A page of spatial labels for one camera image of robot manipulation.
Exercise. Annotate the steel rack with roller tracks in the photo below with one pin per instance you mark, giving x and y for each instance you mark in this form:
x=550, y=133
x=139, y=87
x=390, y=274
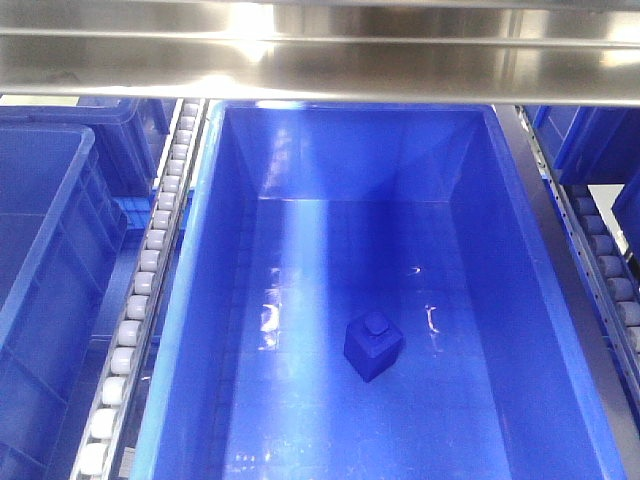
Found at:
x=320, y=65

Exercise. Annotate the large blue plastic bin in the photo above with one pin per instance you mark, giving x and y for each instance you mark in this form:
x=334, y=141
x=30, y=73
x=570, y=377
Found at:
x=300, y=425

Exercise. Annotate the row of blue bins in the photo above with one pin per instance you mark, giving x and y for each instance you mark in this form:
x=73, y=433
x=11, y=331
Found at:
x=50, y=250

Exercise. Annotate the steel roller track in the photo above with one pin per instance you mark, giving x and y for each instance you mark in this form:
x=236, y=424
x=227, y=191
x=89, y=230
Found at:
x=150, y=250
x=605, y=270

